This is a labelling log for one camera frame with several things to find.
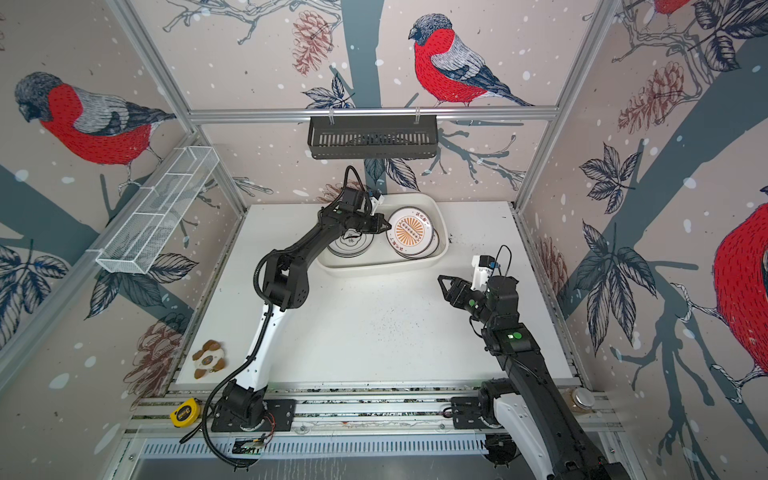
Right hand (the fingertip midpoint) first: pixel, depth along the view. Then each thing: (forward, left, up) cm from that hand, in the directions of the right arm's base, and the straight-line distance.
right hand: (442, 282), depth 78 cm
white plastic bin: (+19, +19, -16) cm, 32 cm away
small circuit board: (-36, +48, -19) cm, 63 cm away
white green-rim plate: (+24, +30, -15) cm, 41 cm away
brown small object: (-18, +63, -13) cm, 67 cm away
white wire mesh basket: (+9, +77, +16) cm, 79 cm away
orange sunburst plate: (+29, +9, -12) cm, 32 cm away
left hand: (+27, +16, -7) cm, 32 cm away
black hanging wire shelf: (+54, +25, +11) cm, 60 cm away
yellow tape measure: (-31, +64, -15) cm, 73 cm away
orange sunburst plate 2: (+21, +3, -16) cm, 27 cm away
